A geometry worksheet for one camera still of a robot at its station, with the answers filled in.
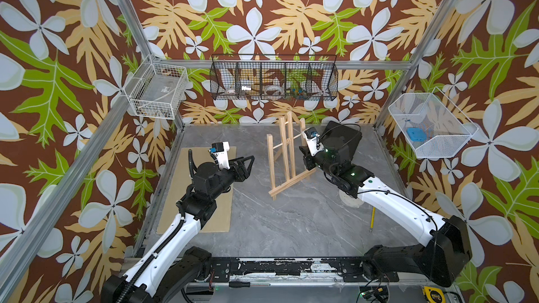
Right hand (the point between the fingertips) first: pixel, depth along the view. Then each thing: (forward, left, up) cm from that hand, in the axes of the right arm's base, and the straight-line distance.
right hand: (301, 145), depth 79 cm
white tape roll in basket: (+33, +10, +1) cm, 35 cm away
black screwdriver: (-42, +23, -25) cm, 54 cm away
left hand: (-7, +19, +2) cm, 20 cm away
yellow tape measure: (-45, -42, -23) cm, 66 cm away
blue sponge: (+6, -47, 0) cm, 47 cm away
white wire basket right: (+8, -53, +2) cm, 54 cm away
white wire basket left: (+21, +58, +10) cm, 63 cm away
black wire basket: (+37, +10, +6) cm, 38 cm away
